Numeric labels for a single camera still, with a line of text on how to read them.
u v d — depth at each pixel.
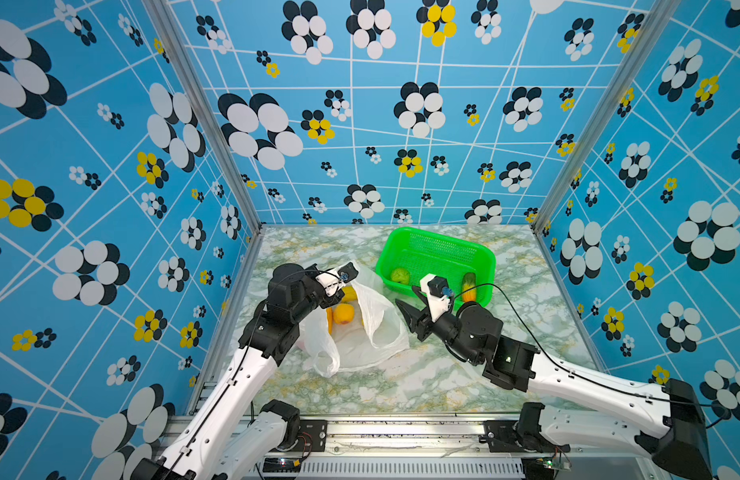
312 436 0.72
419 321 0.58
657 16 0.68
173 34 0.71
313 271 0.63
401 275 0.96
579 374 0.47
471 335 0.49
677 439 0.38
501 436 0.73
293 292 0.52
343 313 0.89
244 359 0.47
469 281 0.99
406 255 1.11
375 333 0.70
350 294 0.69
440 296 0.55
